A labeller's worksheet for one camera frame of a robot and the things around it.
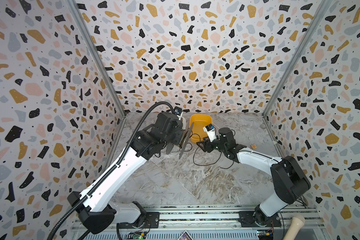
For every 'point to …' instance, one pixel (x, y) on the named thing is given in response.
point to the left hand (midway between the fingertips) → (177, 125)
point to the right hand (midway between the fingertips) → (198, 138)
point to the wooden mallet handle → (296, 225)
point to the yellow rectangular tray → (200, 121)
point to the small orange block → (254, 146)
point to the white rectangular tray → (183, 119)
